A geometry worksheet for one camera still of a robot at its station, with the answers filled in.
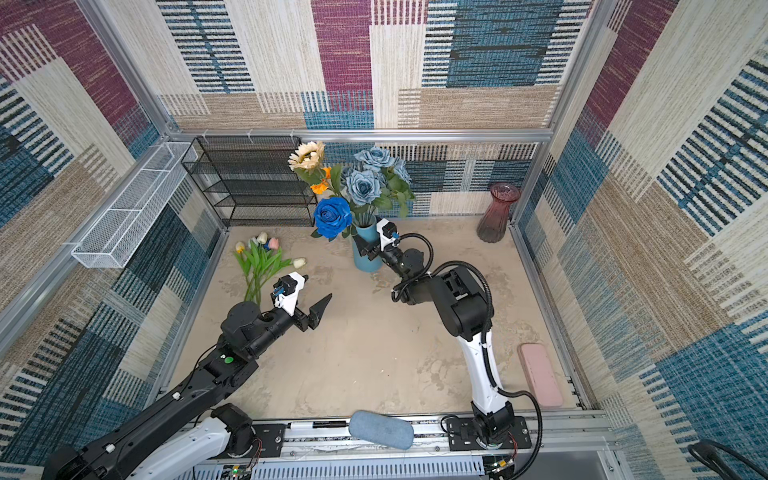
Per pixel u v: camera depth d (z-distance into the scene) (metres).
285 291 0.60
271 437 0.74
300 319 0.65
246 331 0.56
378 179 0.75
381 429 0.72
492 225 1.13
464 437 0.73
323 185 0.77
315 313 0.66
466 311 0.58
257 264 1.04
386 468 0.78
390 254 0.84
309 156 0.69
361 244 0.86
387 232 0.77
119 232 0.73
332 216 0.56
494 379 0.62
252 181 1.09
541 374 0.82
